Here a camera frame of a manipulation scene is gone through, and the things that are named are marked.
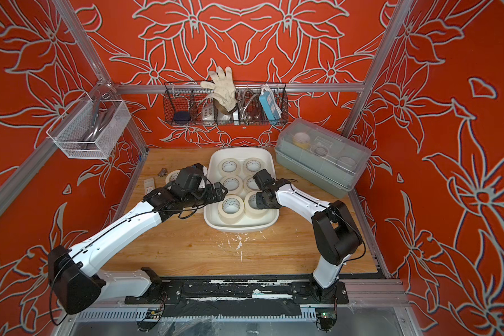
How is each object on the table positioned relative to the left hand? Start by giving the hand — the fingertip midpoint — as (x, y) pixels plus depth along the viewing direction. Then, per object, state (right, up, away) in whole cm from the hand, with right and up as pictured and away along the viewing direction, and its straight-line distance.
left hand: (220, 190), depth 77 cm
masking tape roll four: (-29, +4, +27) cm, 40 cm away
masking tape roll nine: (+12, -9, +11) cm, 18 cm away
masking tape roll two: (-1, +9, +33) cm, 34 cm away
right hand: (+15, -7, +13) cm, 22 cm away
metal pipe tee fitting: (-35, +7, +30) cm, 46 cm away
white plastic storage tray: (+11, -16, +13) cm, 23 cm away
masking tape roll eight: (+12, +1, +26) cm, 29 cm away
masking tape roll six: (+2, -11, +17) cm, 20 cm away
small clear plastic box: (-40, 0, +26) cm, 48 cm away
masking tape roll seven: (+12, +9, +33) cm, 37 cm away
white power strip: (-8, +32, +16) cm, 37 cm away
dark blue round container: (-22, +33, +21) cm, 45 cm away
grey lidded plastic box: (+42, +13, +13) cm, 46 cm away
